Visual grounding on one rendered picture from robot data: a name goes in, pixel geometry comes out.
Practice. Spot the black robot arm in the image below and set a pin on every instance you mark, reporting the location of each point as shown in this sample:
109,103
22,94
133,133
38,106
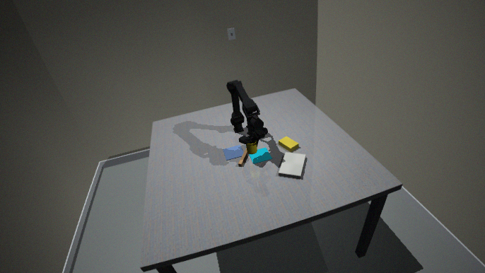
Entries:
248,107

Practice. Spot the yellow cup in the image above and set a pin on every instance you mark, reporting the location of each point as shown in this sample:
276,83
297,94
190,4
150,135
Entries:
252,148

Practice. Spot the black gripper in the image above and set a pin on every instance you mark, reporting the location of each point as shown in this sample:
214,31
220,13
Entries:
249,139

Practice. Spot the tan wooden flat bar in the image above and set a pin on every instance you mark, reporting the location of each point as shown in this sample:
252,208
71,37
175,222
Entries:
242,160

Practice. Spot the yellow block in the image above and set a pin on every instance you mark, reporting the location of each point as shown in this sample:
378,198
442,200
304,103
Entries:
288,144

